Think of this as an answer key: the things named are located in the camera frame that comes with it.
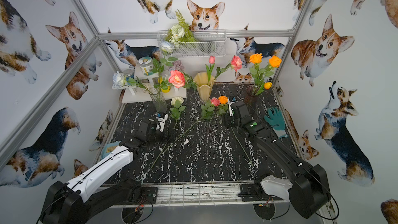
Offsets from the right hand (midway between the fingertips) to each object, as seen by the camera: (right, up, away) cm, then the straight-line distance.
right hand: (232, 110), depth 82 cm
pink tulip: (-11, +28, +8) cm, 31 cm away
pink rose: (+2, +24, -1) cm, 25 cm away
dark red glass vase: (+11, +7, +7) cm, 14 cm away
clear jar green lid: (-49, +26, +9) cm, 56 cm away
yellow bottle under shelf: (-40, +17, +6) cm, 44 cm away
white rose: (-56, +15, -6) cm, 59 cm away
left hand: (-33, -9, +2) cm, 34 cm away
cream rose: (-35, +3, +24) cm, 43 cm away
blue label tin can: (-60, +20, +13) cm, 65 cm away
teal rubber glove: (+31, -7, +19) cm, 37 cm away
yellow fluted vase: (-18, +18, +18) cm, 31 cm away
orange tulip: (+18, +13, -3) cm, 22 cm away
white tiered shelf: (-66, +10, +32) cm, 74 cm away
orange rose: (+23, +27, +3) cm, 36 cm away
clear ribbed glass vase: (-44, +6, +13) cm, 46 cm away
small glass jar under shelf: (-47, +13, +4) cm, 49 cm away
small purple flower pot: (-32, +27, +15) cm, 45 cm away
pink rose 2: (-14, -3, +22) cm, 26 cm away
